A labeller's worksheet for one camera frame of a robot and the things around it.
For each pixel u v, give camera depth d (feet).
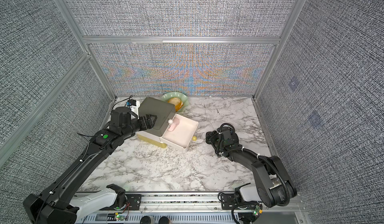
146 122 2.12
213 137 2.68
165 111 2.80
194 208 2.40
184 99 3.72
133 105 2.10
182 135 2.89
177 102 3.54
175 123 3.01
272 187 1.40
